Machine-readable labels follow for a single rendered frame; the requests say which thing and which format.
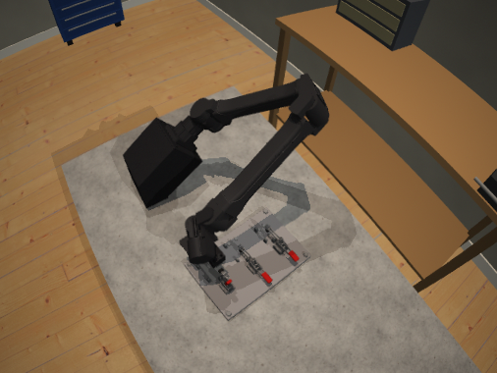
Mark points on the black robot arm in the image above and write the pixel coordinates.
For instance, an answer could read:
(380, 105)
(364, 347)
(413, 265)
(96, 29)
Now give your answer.
(221, 212)

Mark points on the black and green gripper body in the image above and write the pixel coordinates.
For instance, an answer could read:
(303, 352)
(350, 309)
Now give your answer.
(184, 243)

